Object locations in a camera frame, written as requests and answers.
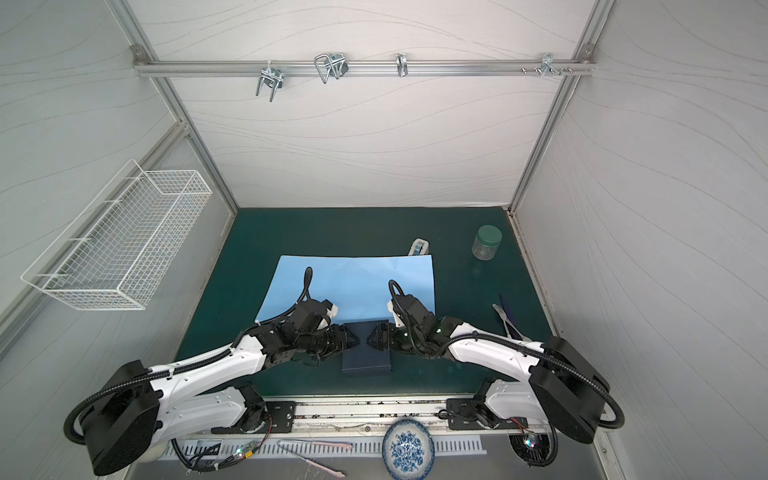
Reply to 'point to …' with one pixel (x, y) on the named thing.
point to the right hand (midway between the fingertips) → (379, 335)
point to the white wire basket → (119, 249)
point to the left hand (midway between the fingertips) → (360, 342)
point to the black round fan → (536, 449)
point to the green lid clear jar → (486, 242)
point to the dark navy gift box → (363, 357)
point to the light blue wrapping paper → (358, 286)
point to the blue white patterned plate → (408, 450)
